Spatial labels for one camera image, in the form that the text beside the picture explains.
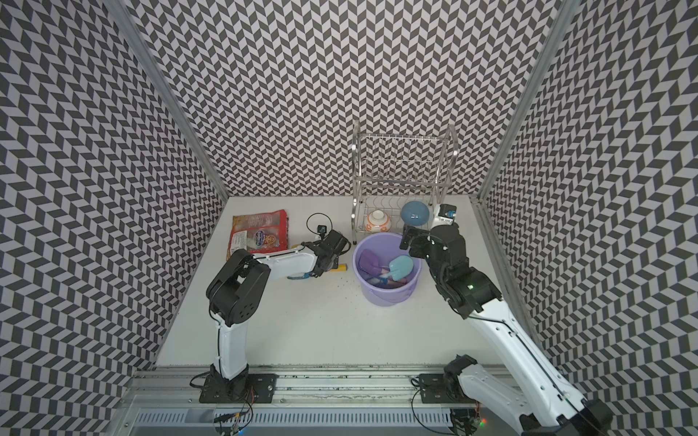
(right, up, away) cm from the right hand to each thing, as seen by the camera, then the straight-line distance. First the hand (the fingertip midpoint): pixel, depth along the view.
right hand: (420, 234), depth 72 cm
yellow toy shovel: (-23, -13, +22) cm, 34 cm away
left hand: (-32, -10, +26) cm, 43 cm away
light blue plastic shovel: (-3, -11, +14) cm, 18 cm away
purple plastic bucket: (-13, -9, +16) cm, 23 cm away
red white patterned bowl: (-10, +4, +27) cm, 29 cm away
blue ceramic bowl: (+5, +7, +33) cm, 34 cm away
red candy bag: (-55, -1, +29) cm, 63 cm away
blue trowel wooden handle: (-4, -16, +15) cm, 22 cm away
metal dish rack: (-4, +16, +10) cm, 20 cm away
